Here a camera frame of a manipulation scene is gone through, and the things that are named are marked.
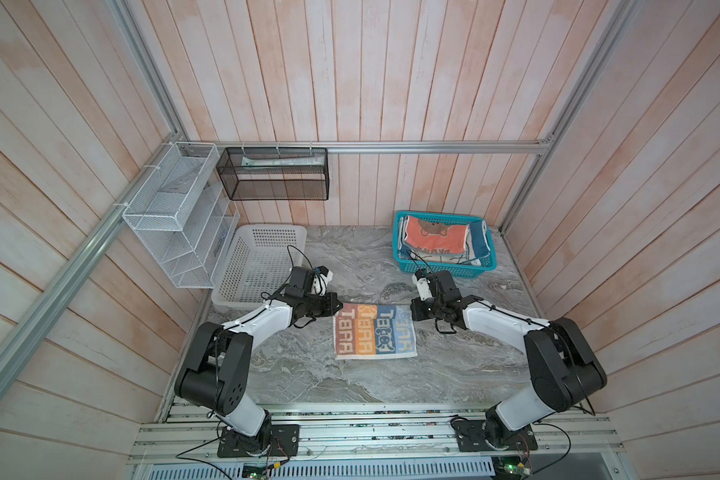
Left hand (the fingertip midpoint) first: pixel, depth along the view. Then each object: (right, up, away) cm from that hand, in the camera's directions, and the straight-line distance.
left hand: (342, 309), depth 89 cm
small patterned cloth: (+10, -7, +3) cm, 13 cm away
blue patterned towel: (+47, +23, +11) cm, 54 cm away
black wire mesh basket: (-24, +46, +15) cm, 54 cm away
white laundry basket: (-32, +14, +20) cm, 40 cm away
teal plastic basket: (+23, +14, +11) cm, 29 cm away
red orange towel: (+35, +24, +21) cm, 47 cm away
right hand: (+22, +1, +5) cm, 23 cm away
